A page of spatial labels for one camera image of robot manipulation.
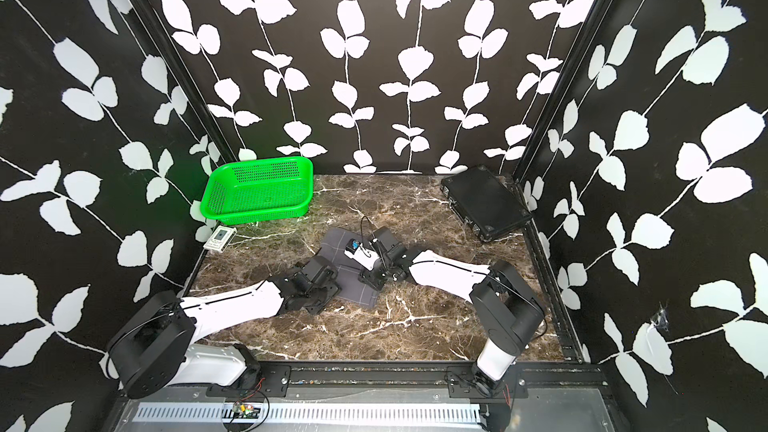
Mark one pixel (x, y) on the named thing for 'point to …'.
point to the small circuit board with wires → (244, 411)
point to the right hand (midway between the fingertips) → (362, 267)
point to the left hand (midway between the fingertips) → (343, 287)
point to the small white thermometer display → (221, 238)
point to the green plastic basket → (259, 189)
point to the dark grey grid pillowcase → (333, 246)
